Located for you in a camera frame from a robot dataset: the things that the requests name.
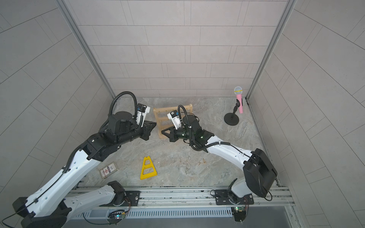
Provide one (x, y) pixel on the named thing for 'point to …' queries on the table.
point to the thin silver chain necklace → (187, 166)
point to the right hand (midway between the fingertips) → (162, 133)
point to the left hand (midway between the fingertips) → (159, 123)
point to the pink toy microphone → (238, 90)
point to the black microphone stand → (231, 118)
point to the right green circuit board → (239, 213)
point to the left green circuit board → (115, 216)
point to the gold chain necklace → (204, 162)
